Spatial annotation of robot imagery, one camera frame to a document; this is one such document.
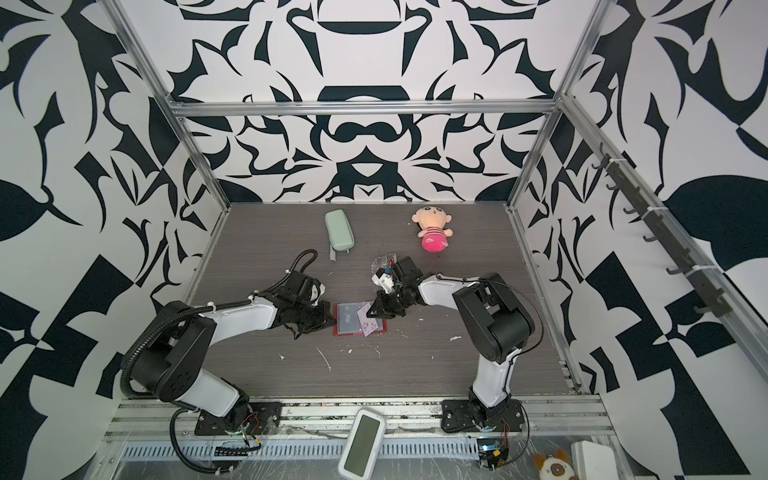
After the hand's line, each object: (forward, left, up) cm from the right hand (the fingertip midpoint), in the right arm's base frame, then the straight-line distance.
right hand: (370, 313), depth 88 cm
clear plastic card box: (+16, -5, +2) cm, 17 cm away
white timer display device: (-32, +1, +1) cm, 32 cm away
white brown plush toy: (-36, -41, -1) cm, 54 cm away
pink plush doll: (+33, -21, +2) cm, 39 cm away
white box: (-35, -49, 0) cm, 60 cm away
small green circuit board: (-33, -29, -5) cm, 44 cm away
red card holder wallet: (-1, +7, -3) cm, 8 cm away
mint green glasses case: (+32, +11, 0) cm, 34 cm away
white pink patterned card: (-3, 0, -1) cm, 3 cm away
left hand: (0, +9, -2) cm, 9 cm away
